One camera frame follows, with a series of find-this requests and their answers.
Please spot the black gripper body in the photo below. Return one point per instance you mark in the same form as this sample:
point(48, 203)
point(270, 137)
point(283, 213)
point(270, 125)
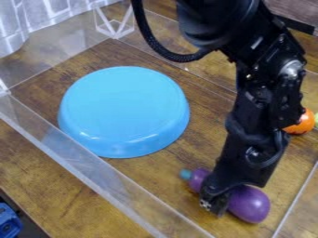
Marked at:
point(267, 106)

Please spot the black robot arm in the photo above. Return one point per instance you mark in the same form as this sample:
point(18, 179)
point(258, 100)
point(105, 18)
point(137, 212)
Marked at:
point(242, 29)

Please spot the blue object at corner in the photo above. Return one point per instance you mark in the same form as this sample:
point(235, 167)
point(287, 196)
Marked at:
point(10, 223)

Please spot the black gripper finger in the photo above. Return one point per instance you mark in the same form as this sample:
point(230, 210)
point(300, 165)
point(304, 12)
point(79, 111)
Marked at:
point(214, 202)

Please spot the purple toy eggplant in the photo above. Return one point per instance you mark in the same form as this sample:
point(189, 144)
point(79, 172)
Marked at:
point(246, 202)

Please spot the clear acrylic enclosure wall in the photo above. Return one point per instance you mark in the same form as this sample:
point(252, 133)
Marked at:
point(83, 196)

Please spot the clear acrylic corner bracket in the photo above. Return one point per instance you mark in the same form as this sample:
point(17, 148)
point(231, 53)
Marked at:
point(113, 20)

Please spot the orange toy carrot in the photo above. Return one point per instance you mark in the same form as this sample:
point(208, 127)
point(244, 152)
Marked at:
point(304, 126)

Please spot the blue upside-down tray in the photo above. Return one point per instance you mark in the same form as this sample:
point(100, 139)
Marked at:
point(124, 111)

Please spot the white grid curtain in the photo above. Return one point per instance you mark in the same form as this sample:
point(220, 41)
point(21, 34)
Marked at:
point(25, 16)

